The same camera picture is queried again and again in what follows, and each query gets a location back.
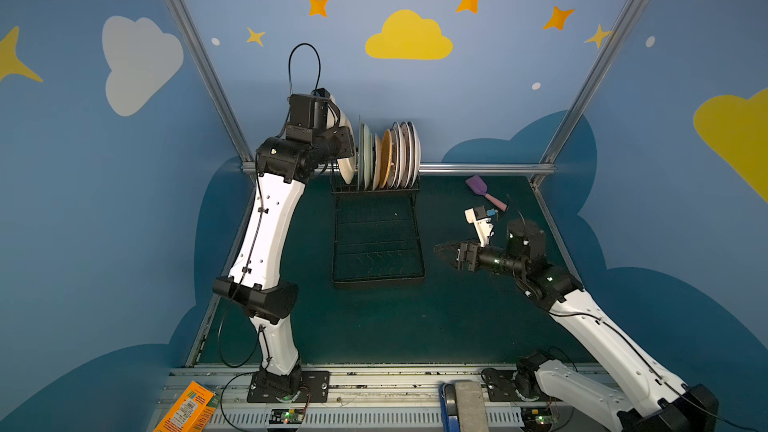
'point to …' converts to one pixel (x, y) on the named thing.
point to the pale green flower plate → (367, 156)
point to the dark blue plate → (377, 171)
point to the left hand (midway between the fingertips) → (351, 136)
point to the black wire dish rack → (376, 237)
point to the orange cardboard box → (191, 412)
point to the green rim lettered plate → (415, 155)
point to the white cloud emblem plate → (398, 165)
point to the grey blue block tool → (462, 407)
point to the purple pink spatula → (480, 187)
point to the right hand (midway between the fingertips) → (444, 245)
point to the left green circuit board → (286, 416)
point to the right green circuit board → (537, 419)
